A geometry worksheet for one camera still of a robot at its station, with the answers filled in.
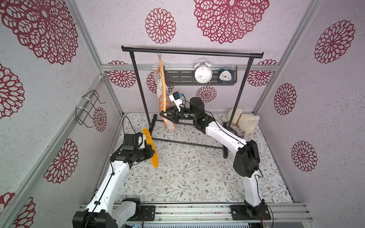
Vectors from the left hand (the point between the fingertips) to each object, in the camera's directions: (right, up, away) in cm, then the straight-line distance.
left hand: (154, 152), depth 80 cm
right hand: (+4, +22, -8) cm, 24 cm away
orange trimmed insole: (+8, +16, +13) cm, 22 cm away
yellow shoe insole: (0, -3, -3) cm, 4 cm away
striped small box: (+57, +12, +26) cm, 63 cm away
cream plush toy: (+63, +18, +23) cm, 69 cm away
